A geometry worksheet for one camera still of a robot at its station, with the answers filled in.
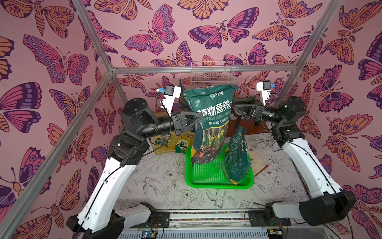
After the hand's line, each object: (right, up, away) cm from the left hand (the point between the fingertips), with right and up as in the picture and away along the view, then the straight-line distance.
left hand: (203, 116), depth 46 cm
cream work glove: (+37, -26, +46) cm, 64 cm away
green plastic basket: (+8, -32, +42) cm, 53 cm away
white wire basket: (+6, +32, +50) cm, 60 cm away
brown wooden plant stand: (+27, +1, +57) cm, 64 cm away
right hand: (+12, +4, +11) cm, 16 cm away
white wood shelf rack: (-19, -14, +53) cm, 58 cm away
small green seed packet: (-25, -13, +53) cm, 60 cm away
